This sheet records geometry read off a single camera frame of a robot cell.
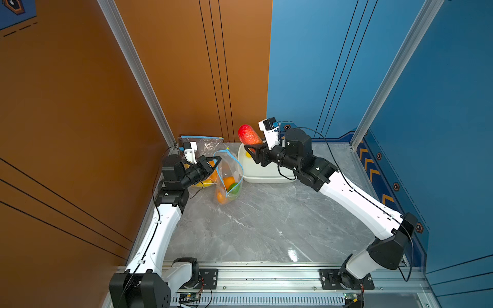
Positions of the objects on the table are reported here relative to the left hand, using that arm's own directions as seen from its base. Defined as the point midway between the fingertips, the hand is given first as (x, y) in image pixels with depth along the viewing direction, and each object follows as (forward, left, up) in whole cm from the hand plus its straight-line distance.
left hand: (221, 156), depth 72 cm
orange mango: (-1, -1, -16) cm, 16 cm away
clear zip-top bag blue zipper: (+28, +15, -24) cm, 40 cm away
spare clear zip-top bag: (+1, -2, -8) cm, 8 cm away
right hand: (+1, -12, +7) cm, 14 cm away
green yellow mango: (+6, -2, -35) cm, 36 cm away
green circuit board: (-42, +11, -35) cm, 56 cm away
